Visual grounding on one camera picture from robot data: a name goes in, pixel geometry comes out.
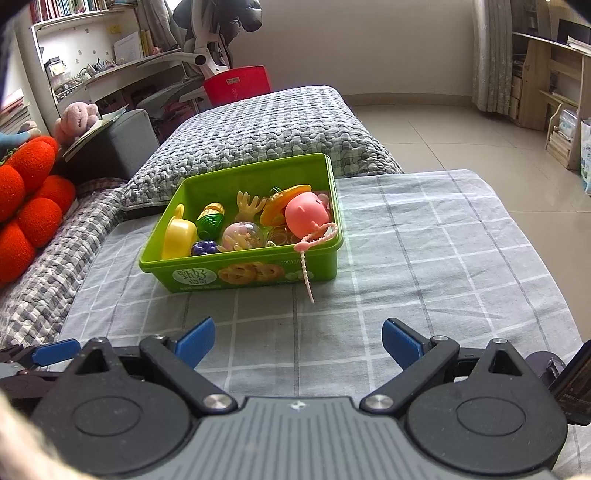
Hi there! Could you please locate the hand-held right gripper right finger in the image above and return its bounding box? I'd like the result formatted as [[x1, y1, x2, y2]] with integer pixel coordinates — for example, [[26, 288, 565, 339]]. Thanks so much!
[[360, 318, 539, 414]]

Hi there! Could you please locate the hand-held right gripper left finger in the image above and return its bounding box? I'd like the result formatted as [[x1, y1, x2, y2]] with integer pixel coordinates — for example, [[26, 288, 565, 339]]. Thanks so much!
[[76, 316, 238, 416]]

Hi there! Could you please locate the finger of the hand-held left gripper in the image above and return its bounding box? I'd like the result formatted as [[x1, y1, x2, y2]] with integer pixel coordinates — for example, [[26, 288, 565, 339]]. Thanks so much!
[[9, 338, 82, 370]]

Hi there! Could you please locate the green plastic box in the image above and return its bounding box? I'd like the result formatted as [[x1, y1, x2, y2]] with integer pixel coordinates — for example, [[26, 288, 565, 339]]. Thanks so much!
[[139, 153, 345, 294]]

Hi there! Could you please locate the yellow toy pot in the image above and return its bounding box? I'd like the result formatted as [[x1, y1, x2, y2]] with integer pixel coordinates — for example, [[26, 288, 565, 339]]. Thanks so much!
[[161, 204, 197, 260]]

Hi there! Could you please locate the pink clear capsule ball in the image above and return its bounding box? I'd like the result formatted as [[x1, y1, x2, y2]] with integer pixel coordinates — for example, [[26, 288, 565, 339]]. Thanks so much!
[[222, 222, 268, 253]]

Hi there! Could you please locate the pink beaded strap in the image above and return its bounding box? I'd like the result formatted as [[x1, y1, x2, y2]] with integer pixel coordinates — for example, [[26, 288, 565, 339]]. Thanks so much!
[[293, 222, 339, 305]]

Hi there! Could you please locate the yellow toy corn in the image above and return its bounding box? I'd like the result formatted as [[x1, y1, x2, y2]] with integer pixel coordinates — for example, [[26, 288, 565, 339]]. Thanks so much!
[[195, 203, 226, 241]]

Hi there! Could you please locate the clear plastic case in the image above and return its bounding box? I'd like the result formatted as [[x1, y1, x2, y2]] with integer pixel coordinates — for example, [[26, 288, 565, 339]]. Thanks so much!
[[268, 226, 296, 248]]

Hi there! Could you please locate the tan toy octopus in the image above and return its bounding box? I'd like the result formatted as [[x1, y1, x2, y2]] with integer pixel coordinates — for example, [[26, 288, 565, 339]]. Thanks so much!
[[236, 190, 267, 223]]

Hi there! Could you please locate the pink toy pig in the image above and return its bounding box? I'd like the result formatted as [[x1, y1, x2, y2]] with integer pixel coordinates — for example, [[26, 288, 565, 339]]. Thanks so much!
[[284, 193, 331, 238]]

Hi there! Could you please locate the orange toy pumpkin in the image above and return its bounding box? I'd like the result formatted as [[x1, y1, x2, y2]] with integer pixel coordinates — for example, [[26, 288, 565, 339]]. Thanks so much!
[[260, 184, 313, 227]]

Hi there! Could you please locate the person's left forearm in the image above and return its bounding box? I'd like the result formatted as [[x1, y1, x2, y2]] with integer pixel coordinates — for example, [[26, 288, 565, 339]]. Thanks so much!
[[0, 392, 90, 480]]

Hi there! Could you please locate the grey gingham blanket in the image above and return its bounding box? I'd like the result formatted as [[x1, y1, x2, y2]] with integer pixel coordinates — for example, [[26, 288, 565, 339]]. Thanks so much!
[[0, 178, 131, 348]]

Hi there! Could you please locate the grey checked bed sheet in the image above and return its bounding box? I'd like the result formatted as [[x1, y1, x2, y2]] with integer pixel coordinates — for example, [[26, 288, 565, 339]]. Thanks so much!
[[60, 170, 583, 416]]

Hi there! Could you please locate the dark round object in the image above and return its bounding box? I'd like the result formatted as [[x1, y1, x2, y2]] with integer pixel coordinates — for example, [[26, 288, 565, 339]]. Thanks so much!
[[525, 351, 566, 389]]

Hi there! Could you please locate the orange plush cushion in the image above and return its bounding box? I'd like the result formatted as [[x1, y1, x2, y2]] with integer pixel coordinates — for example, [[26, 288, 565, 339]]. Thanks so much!
[[0, 136, 77, 283]]

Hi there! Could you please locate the black phone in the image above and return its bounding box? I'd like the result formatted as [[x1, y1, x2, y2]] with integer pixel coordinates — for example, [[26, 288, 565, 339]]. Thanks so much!
[[551, 339, 591, 426]]

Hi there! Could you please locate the blue plush toy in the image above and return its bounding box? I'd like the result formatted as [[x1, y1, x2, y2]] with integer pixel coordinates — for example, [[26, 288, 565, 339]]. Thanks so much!
[[0, 121, 42, 158]]

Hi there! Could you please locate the grey quilted pillow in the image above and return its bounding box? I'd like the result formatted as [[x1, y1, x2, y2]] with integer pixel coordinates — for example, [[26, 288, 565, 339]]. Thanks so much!
[[121, 85, 405, 219]]

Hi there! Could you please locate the pink plush toy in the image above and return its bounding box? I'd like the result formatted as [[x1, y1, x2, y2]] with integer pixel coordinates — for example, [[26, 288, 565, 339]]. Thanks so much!
[[55, 102, 100, 145]]

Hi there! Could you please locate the red plastic chair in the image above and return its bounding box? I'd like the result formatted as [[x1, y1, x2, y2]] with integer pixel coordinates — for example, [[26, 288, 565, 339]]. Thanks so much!
[[203, 65, 273, 112]]

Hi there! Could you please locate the white paper bag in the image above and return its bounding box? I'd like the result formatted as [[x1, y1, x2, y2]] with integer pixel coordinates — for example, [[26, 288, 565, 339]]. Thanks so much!
[[579, 117, 591, 195]]

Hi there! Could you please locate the white office chair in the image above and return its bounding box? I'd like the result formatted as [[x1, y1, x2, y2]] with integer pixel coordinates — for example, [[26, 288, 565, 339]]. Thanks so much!
[[137, 0, 242, 108]]

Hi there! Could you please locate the white bookshelf desk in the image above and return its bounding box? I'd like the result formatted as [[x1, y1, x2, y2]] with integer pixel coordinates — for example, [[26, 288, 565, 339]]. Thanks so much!
[[28, 0, 195, 121]]

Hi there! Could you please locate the wooden shelf desk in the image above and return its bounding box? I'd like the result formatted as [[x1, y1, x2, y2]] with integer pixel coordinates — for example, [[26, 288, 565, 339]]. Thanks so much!
[[510, 0, 591, 172]]

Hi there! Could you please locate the grey curtain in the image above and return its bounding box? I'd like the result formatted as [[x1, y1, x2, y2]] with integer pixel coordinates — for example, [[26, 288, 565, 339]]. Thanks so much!
[[471, 0, 521, 121]]

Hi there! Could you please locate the black jacket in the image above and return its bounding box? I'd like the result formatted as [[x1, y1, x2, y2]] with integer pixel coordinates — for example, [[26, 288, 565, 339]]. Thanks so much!
[[173, 0, 264, 36]]

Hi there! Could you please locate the row of books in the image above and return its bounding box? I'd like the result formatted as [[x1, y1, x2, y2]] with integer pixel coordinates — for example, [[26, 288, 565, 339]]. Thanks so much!
[[29, 0, 112, 25]]

